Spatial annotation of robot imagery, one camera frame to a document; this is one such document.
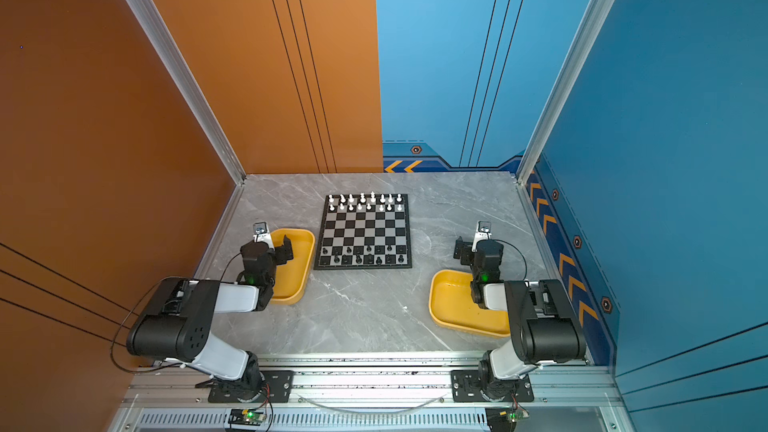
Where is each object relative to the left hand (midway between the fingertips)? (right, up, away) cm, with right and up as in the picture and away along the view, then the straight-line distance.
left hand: (270, 236), depth 93 cm
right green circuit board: (+65, -41, -23) cm, 80 cm away
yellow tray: (+7, -13, -1) cm, 15 cm away
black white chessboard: (+27, +1, +7) cm, 28 cm away
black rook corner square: (+17, -8, 0) cm, 19 cm away
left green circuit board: (+4, -41, -22) cm, 47 cm away
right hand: (+64, -1, +1) cm, 64 cm away
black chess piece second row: (+31, -5, +3) cm, 31 cm away
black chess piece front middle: (+31, -7, 0) cm, 32 cm away
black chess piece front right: (+34, -8, 0) cm, 35 cm away
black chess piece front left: (+28, -8, +1) cm, 29 cm away
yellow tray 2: (+56, -20, -4) cm, 60 cm away
